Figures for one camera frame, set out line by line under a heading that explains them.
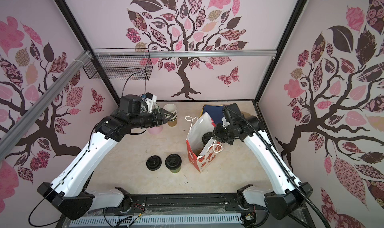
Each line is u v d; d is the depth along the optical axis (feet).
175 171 2.65
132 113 1.65
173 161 2.50
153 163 2.80
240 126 1.55
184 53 3.03
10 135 1.65
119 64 3.11
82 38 2.69
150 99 2.00
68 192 1.23
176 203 2.48
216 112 2.58
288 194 1.22
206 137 2.74
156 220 2.29
